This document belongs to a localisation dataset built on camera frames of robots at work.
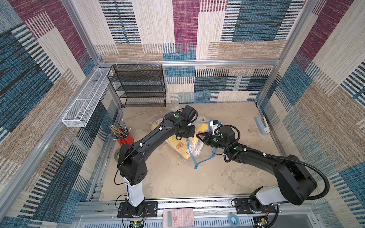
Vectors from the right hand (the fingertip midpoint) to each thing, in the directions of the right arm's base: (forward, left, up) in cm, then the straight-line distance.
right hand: (197, 136), depth 83 cm
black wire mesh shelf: (+44, +41, +4) cm, 60 cm away
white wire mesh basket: (+11, +58, +19) cm, 62 cm away
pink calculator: (-37, +11, -14) cm, 41 cm away
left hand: (+1, +4, +1) cm, 4 cm away
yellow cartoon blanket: (-7, +5, 0) cm, 8 cm away
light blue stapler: (+17, -48, -13) cm, 53 cm away
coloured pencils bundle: (+7, +49, -4) cm, 50 cm away
